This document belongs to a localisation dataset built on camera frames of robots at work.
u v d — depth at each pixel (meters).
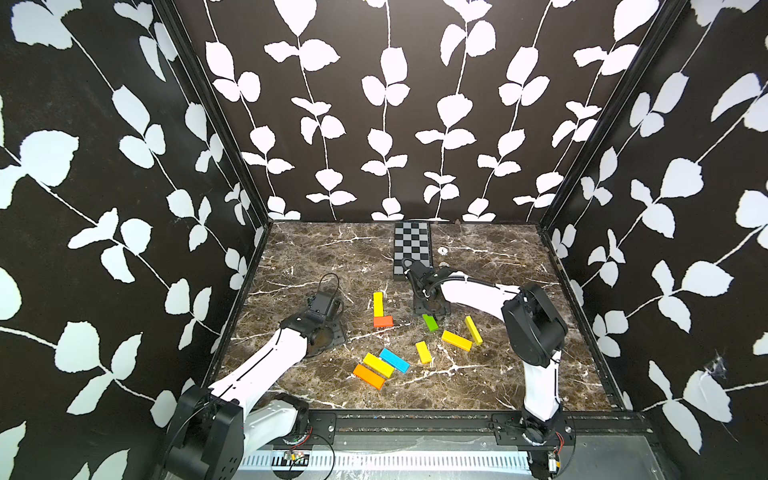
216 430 0.39
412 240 1.11
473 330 0.90
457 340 0.89
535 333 0.51
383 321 0.93
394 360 0.86
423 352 0.87
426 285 0.75
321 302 0.68
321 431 0.73
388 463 0.70
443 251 1.11
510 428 0.73
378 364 0.84
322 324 0.65
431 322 0.93
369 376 0.82
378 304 0.97
